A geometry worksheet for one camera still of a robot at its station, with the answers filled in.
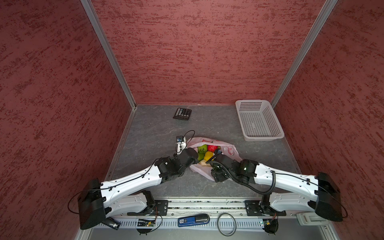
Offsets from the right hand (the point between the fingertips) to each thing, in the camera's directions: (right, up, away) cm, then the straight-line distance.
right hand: (218, 175), depth 77 cm
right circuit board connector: (+25, -23, -6) cm, 34 cm away
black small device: (-51, -19, -9) cm, 56 cm away
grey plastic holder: (+41, -17, -9) cm, 46 cm away
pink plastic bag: (-8, +4, -5) cm, 10 cm away
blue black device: (-10, -17, -11) cm, 22 cm away
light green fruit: (-8, +11, +12) cm, 18 cm away
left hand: (-15, +11, +1) cm, 18 cm away
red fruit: (-2, +11, +13) cm, 17 cm away
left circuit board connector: (-37, -24, -5) cm, 44 cm away
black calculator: (-22, +34, +36) cm, 54 cm away
